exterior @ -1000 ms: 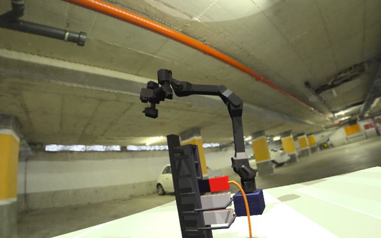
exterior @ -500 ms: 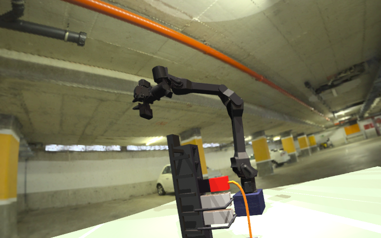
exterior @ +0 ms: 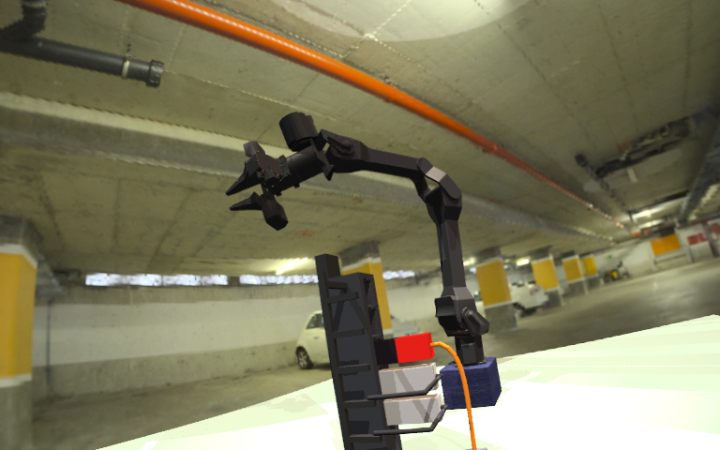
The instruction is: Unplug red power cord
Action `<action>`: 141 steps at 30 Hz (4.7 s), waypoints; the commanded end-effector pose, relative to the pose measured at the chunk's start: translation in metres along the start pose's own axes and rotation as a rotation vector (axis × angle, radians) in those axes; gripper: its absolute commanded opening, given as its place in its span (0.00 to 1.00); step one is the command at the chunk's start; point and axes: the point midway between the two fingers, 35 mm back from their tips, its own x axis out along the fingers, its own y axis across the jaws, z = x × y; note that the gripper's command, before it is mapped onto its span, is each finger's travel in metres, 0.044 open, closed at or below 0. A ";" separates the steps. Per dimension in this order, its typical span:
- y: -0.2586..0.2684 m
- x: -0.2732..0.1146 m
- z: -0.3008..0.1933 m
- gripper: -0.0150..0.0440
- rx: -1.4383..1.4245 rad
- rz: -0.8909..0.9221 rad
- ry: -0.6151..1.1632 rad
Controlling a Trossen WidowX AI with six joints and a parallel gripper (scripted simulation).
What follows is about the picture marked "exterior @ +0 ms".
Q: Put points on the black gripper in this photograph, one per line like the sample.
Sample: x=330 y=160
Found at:
x=273 y=211

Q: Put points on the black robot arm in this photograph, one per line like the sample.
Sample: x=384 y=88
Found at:
x=455 y=309

